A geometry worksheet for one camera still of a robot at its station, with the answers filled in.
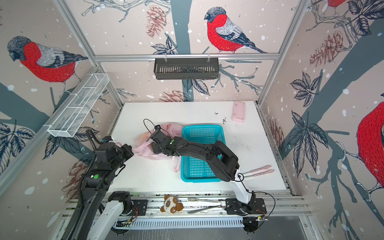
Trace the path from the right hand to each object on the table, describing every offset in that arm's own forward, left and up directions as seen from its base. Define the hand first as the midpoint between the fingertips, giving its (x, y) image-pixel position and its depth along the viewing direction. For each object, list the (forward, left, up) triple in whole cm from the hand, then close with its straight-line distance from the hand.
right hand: (157, 145), depth 88 cm
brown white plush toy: (-30, -12, -6) cm, 33 cm away
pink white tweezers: (-13, -56, -9) cm, 58 cm away
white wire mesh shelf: (+2, +39, +24) cm, 46 cm away
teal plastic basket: (-11, -23, -9) cm, 27 cm away
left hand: (-7, +9, +12) cm, 17 cm away
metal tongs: (-26, -22, -9) cm, 35 cm away
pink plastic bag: (-5, +5, +8) cm, 10 cm away
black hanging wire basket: (+50, -16, +21) cm, 57 cm away
